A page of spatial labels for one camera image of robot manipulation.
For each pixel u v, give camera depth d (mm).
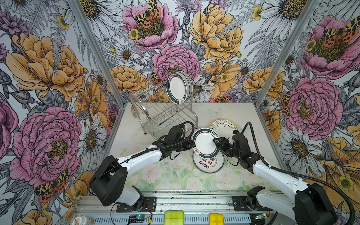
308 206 410
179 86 805
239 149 652
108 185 423
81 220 617
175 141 662
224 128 1028
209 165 871
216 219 702
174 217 690
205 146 839
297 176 465
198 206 748
